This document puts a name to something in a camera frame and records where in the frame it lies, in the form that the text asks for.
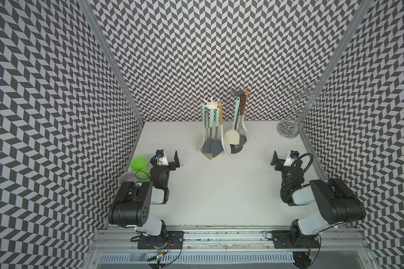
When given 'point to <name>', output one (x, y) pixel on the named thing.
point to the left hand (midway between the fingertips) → (167, 152)
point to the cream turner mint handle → (232, 136)
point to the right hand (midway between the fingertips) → (283, 155)
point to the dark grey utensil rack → (235, 148)
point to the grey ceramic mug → (128, 176)
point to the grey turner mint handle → (207, 145)
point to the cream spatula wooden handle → (221, 129)
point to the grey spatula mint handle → (217, 146)
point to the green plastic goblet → (140, 165)
